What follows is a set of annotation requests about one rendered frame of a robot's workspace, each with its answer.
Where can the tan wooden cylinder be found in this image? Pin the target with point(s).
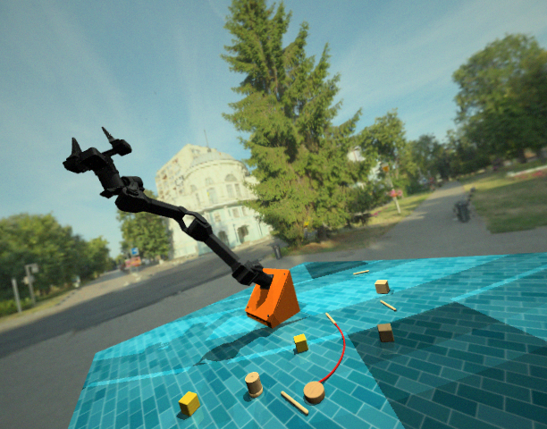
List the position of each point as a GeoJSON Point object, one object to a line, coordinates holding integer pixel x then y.
{"type": "Point", "coordinates": [254, 385]}

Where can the round wooden button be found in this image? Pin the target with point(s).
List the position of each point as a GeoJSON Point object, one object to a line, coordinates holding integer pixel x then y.
{"type": "Point", "coordinates": [314, 392]}

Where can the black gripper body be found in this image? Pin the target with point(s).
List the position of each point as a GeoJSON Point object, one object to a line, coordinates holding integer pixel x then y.
{"type": "Point", "coordinates": [120, 147]}

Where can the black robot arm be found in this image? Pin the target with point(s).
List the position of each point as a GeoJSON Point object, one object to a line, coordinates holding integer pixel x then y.
{"type": "Point", "coordinates": [132, 199]}

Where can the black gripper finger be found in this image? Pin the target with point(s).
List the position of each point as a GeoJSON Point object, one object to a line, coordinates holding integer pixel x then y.
{"type": "Point", "coordinates": [108, 135]}
{"type": "Point", "coordinates": [75, 150]}

